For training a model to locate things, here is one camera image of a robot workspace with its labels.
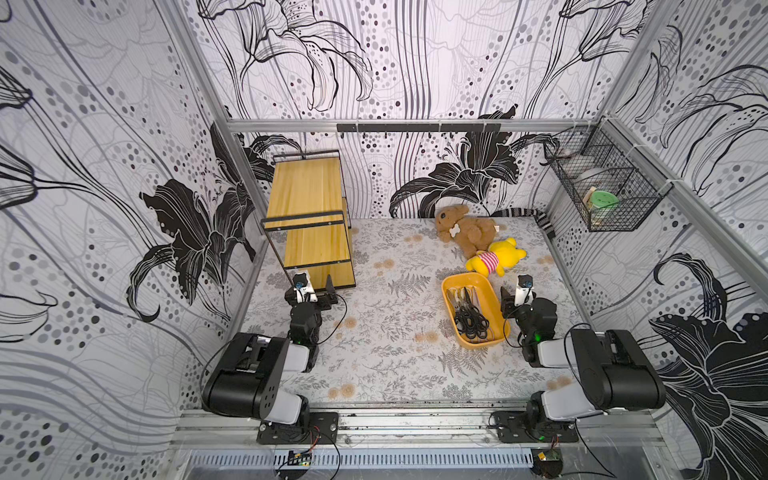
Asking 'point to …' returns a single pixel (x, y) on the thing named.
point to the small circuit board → (303, 459)
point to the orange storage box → (491, 301)
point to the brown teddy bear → (470, 234)
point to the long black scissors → (460, 312)
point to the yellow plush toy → (498, 256)
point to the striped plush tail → (525, 212)
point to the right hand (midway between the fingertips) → (515, 283)
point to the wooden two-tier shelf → (308, 219)
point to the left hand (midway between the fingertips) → (318, 281)
